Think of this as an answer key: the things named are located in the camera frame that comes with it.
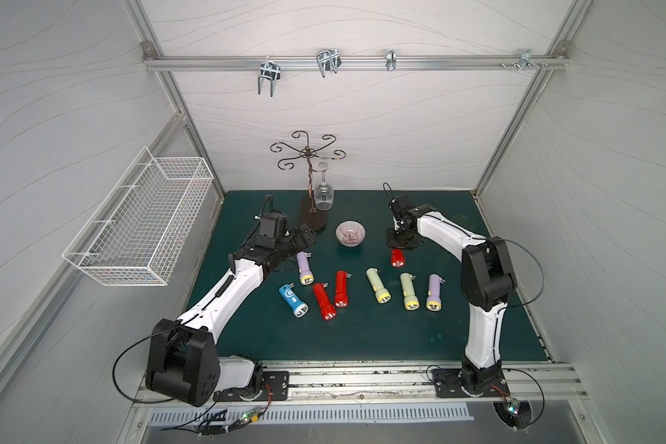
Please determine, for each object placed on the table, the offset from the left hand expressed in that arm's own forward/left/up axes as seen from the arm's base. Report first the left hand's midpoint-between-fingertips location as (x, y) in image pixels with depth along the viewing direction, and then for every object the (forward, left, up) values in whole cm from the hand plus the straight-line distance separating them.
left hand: (307, 238), depth 84 cm
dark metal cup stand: (+22, +2, -18) cm, 28 cm away
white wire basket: (-9, +41, +13) cm, 44 cm away
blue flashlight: (-17, +2, -14) cm, 22 cm away
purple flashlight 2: (-13, -41, -15) cm, 45 cm away
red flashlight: (-17, -7, -15) cm, 24 cm away
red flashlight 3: (0, -30, -11) cm, 32 cm away
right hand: (+7, -29, -12) cm, 33 cm away
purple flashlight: (-5, +1, -15) cm, 16 cm away
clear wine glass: (+16, -4, +5) cm, 17 cm away
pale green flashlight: (-11, -24, -15) cm, 31 cm away
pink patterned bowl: (+14, -14, -15) cm, 25 cm away
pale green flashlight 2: (-13, -33, -15) cm, 38 cm away
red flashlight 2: (-12, -11, -15) cm, 22 cm away
